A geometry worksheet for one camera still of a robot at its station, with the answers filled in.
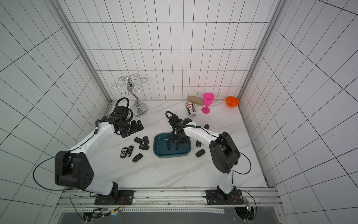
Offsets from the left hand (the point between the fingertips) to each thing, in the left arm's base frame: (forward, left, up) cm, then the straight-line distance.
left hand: (136, 132), depth 86 cm
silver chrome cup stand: (+29, +4, +15) cm, 33 cm away
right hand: (0, -25, -6) cm, 26 cm away
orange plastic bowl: (+36, -72, -9) cm, 81 cm away
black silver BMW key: (-9, +9, -10) cm, 16 cm away
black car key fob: (0, +1, -11) cm, 11 cm away
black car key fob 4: (-12, -1, -11) cm, 16 cm away
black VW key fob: (-2, -40, -11) cm, 42 cm away
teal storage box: (-4, -14, -12) cm, 19 cm away
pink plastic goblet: (+28, -49, +3) cm, 56 cm away
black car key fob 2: (0, -4, -11) cm, 12 cm away
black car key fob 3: (-5, -3, -11) cm, 12 cm away
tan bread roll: (+39, -41, -10) cm, 57 cm away
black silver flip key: (-7, +5, -11) cm, 14 cm away
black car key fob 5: (-9, -41, -10) cm, 43 cm away
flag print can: (+28, -36, -8) cm, 46 cm away
